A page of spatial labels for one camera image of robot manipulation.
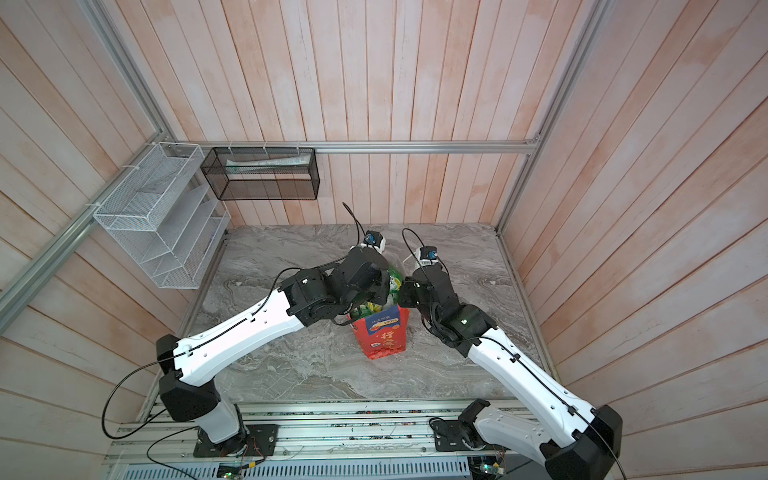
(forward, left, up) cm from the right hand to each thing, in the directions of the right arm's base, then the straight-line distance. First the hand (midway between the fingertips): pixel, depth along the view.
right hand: (404, 278), depth 75 cm
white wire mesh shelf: (+10, +63, +7) cm, 64 cm away
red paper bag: (-11, +6, -10) cm, 16 cm away
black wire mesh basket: (+44, +50, +1) cm, 66 cm away
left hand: (-5, +6, +5) cm, 9 cm away
